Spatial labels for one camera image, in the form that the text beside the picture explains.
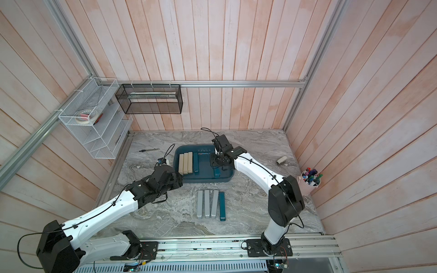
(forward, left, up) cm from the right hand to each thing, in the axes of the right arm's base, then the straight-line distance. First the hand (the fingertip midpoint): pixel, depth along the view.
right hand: (212, 159), depth 88 cm
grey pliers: (-20, +6, -11) cm, 24 cm away
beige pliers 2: (+4, +14, -10) cm, 17 cm away
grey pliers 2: (-20, +2, -12) cm, 23 cm away
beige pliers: (+3, +18, -10) cm, 21 cm away
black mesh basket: (+40, +41, +10) cm, 58 cm away
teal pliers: (+6, +11, -11) cm, 16 cm away
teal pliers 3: (-21, -5, -12) cm, 25 cm away
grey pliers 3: (-20, -1, -11) cm, 23 cm away
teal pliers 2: (-8, -3, 0) cm, 9 cm away
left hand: (-12, +17, -1) cm, 21 cm away
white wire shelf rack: (0, +51, +15) cm, 53 cm away
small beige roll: (+8, -41, -12) cm, 44 cm away
